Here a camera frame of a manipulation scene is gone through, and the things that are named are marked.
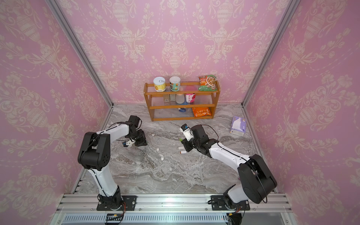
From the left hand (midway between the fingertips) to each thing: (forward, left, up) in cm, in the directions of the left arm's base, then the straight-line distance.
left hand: (148, 137), depth 98 cm
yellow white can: (+18, -9, +33) cm, 38 cm away
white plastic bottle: (+22, -22, +17) cm, 35 cm away
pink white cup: (+20, -29, +19) cm, 40 cm away
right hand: (-8, -24, +9) cm, 27 cm away
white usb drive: (-7, -23, -2) cm, 24 cm away
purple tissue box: (+7, -64, +5) cm, 65 cm away
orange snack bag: (+22, -39, +4) cm, 45 cm away
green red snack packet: (+20, -39, +32) cm, 54 cm away
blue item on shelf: (+24, -23, +4) cm, 34 cm away
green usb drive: (-7, -23, +9) cm, 26 cm away
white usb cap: (-15, -11, -2) cm, 19 cm away
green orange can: (+18, -19, +33) cm, 42 cm away
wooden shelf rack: (+20, -28, +14) cm, 37 cm away
